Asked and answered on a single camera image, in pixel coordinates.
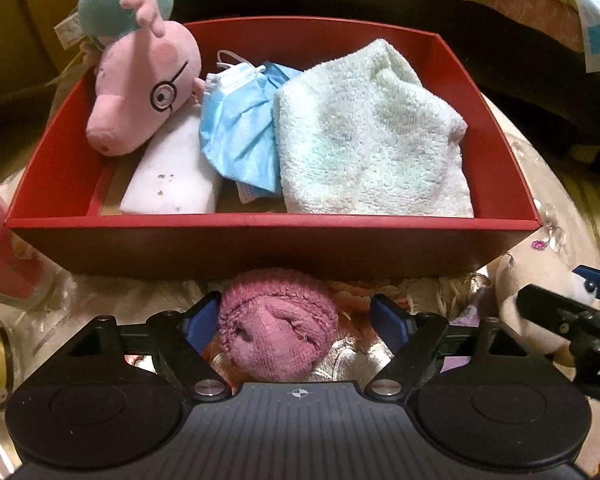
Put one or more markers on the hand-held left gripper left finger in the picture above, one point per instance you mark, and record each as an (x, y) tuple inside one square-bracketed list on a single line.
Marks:
[(202, 317)]

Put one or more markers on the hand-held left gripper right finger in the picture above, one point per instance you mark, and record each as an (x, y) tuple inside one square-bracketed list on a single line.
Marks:
[(387, 320)]

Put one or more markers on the small beige plush doll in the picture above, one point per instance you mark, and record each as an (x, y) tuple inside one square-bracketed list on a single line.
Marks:
[(535, 280)]

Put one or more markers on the pink sock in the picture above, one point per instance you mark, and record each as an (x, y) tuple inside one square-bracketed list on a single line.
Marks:
[(275, 330)]

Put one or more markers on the red cardboard box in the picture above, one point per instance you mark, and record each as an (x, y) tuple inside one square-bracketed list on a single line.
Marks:
[(280, 250)]

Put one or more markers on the white sponge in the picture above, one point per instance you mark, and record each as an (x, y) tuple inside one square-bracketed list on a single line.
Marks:
[(170, 175)]

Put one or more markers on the light blue towel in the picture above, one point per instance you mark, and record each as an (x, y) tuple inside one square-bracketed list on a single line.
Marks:
[(370, 135)]

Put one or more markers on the blue face mask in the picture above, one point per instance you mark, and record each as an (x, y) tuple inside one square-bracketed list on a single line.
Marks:
[(235, 130)]

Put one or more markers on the pink pig plush toy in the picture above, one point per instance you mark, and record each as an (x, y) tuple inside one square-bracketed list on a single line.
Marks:
[(140, 95)]

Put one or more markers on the red lidded tumbler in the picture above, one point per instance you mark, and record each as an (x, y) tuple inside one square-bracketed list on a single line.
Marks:
[(0, 240)]

